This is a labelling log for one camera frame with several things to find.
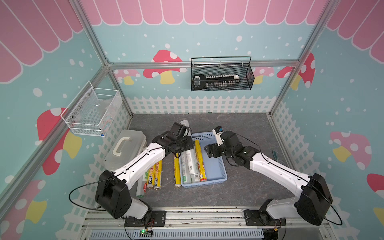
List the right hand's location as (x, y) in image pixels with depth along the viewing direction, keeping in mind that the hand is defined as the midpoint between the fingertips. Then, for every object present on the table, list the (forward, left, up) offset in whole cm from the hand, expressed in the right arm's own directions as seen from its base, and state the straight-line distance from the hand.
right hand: (210, 146), depth 81 cm
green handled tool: (+4, -43, -17) cm, 47 cm away
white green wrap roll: (+11, +13, +7) cm, 19 cm away
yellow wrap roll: (-10, +5, -13) cm, 18 cm away
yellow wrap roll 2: (-8, +31, -14) cm, 35 cm away
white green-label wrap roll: (-12, +10, -1) cm, 16 cm away
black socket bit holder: (+35, +5, +18) cm, 40 cm away
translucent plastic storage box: (+4, +50, -4) cm, 51 cm away
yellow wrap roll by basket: (-8, +19, -14) cm, 25 cm away
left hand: (0, +10, -1) cm, 10 cm away
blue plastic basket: (-6, -3, -15) cm, 17 cm away
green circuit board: (-38, +34, -20) cm, 54 cm away
